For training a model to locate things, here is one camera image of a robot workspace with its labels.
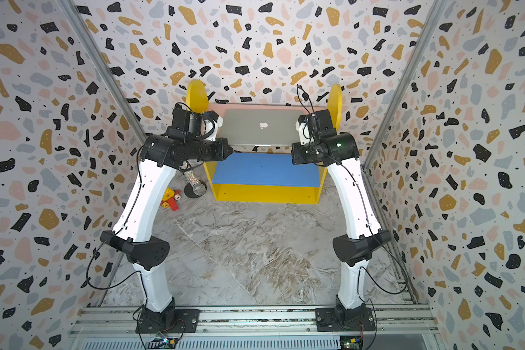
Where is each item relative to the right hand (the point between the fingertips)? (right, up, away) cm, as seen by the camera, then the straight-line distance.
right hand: (294, 153), depth 74 cm
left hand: (-20, +1, -3) cm, 20 cm away
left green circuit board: (-44, -64, -2) cm, 77 cm away
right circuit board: (+18, -63, -3) cm, 66 cm away
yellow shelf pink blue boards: (-5, +8, +47) cm, 48 cm away
